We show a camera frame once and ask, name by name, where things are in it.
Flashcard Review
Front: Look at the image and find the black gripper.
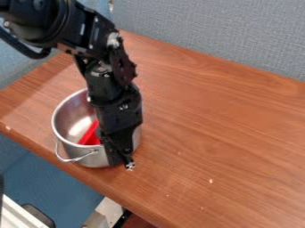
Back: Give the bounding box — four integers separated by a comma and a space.
92, 85, 144, 172

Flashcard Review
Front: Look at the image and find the red block object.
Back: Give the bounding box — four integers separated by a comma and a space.
77, 120, 101, 145

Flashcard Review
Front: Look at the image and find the metal pot with handles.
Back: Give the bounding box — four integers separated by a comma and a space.
51, 89, 140, 168

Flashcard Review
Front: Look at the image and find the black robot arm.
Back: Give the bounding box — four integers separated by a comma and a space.
0, 0, 143, 169

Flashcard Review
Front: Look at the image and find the white device under table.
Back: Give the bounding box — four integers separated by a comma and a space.
0, 195, 56, 228

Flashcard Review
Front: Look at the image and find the white table bracket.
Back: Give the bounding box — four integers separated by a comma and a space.
81, 197, 132, 228

